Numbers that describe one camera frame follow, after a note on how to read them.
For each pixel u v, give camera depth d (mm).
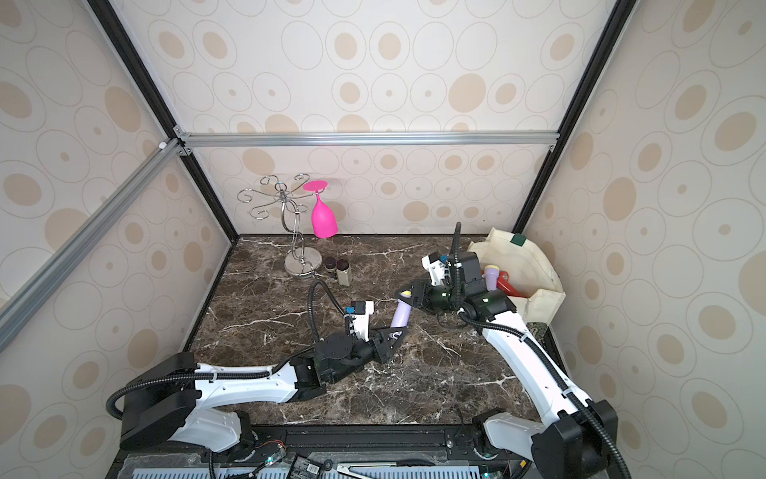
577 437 377
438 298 661
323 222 928
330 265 1000
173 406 411
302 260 1093
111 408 427
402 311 712
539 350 455
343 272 1001
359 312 659
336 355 554
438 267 700
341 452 730
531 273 903
